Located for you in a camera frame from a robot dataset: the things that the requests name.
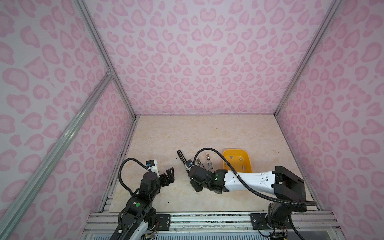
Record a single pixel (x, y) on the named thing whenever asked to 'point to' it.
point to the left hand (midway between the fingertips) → (167, 168)
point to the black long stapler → (182, 157)
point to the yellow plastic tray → (239, 160)
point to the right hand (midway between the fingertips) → (193, 178)
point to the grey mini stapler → (200, 164)
